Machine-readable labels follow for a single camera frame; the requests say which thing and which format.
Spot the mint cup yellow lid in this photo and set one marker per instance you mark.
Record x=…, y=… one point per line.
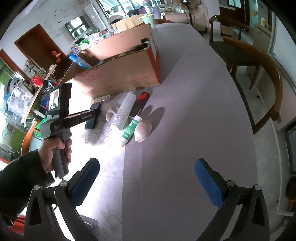
x=148, y=19

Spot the person's left hand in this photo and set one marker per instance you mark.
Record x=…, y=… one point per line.
x=47, y=147

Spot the red black utility knife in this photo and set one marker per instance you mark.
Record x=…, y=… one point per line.
x=139, y=104

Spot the black remote control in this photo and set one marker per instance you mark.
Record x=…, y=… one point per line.
x=91, y=123

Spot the black sleeved left forearm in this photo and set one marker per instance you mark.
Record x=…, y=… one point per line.
x=17, y=181

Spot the green white tube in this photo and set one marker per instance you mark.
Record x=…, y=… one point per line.
x=129, y=130

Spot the standing electric fan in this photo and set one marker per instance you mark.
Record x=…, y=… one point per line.
x=188, y=7

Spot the wall mounted television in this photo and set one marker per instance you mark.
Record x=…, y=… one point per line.
x=77, y=26

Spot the beige seashell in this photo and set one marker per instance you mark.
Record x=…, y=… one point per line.
x=142, y=131

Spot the black white plush toy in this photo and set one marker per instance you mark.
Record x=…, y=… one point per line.
x=144, y=44

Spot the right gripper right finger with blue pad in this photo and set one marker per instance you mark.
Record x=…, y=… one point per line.
x=212, y=182

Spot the white bottle blue cap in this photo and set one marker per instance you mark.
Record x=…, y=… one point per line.
x=79, y=61

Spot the clear plastic clip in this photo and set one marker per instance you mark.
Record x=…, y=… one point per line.
x=110, y=113

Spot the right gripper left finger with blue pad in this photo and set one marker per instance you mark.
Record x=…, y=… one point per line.
x=82, y=181

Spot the white cylindrical spray bottle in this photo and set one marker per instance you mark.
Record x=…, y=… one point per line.
x=123, y=112

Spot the wooden chair near table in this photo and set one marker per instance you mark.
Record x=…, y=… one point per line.
x=263, y=61

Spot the brown cardboard box red print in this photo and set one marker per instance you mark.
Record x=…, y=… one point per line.
x=116, y=66

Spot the wooden chair at left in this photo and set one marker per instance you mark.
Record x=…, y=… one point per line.
x=27, y=139

